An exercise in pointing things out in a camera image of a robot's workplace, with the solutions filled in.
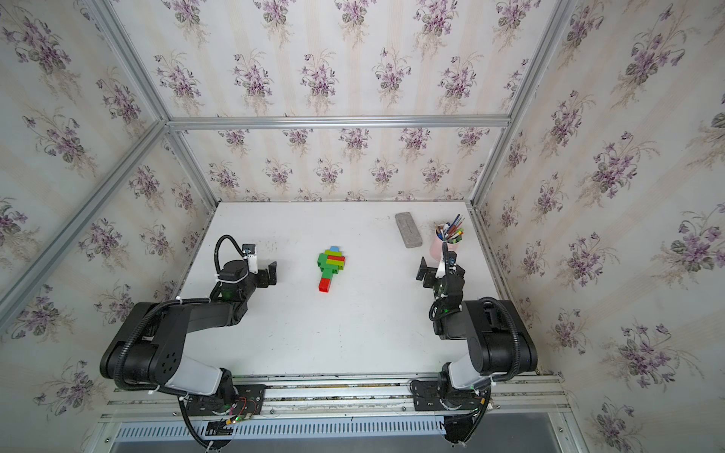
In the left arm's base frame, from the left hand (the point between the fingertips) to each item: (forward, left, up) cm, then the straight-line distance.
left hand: (261, 263), depth 93 cm
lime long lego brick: (+8, -23, -6) cm, 25 cm away
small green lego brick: (+3, -20, -3) cm, 20 cm away
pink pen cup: (+10, -62, -4) cm, 63 cm away
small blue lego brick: (+10, -24, -5) cm, 26 cm away
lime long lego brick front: (+3, -27, -5) cm, 27 cm away
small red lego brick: (-6, -21, -4) cm, 22 cm away
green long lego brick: (+2, -24, -5) cm, 24 cm away
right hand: (-2, -61, +4) cm, 61 cm away
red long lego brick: (+4, -25, -3) cm, 25 cm away
